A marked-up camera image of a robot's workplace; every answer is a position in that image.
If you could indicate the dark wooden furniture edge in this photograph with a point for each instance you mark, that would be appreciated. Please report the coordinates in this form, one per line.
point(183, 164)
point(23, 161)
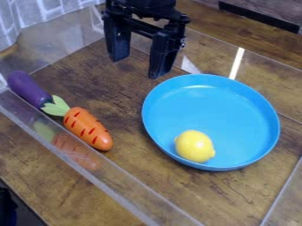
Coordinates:
point(259, 17)

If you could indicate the white patterned cloth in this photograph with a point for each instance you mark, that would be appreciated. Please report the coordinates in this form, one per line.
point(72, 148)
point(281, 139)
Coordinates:
point(23, 13)

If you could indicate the orange toy carrot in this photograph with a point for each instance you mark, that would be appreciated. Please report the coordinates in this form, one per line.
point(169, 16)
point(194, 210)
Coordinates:
point(80, 123)

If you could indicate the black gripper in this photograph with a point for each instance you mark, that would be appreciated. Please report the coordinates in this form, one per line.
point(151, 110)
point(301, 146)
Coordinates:
point(153, 18)

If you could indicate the blue round tray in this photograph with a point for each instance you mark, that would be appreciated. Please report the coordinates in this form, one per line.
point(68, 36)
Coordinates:
point(221, 107)

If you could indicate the clear acrylic barrier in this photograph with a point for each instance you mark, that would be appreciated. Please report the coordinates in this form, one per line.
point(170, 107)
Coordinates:
point(135, 186)

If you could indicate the purple toy eggplant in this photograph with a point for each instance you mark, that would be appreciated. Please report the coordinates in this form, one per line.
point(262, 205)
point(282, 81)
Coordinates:
point(24, 86)

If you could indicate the yellow toy lemon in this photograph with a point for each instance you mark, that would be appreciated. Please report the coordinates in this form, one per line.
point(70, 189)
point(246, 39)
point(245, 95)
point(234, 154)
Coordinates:
point(194, 146)

